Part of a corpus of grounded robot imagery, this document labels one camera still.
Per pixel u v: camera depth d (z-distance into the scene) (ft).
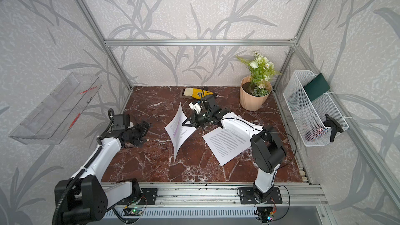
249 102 3.23
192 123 2.35
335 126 1.80
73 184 1.29
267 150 1.53
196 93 3.77
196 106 2.59
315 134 2.06
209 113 2.24
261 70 2.93
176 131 2.98
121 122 2.15
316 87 2.36
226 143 3.00
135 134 2.48
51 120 2.14
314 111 2.03
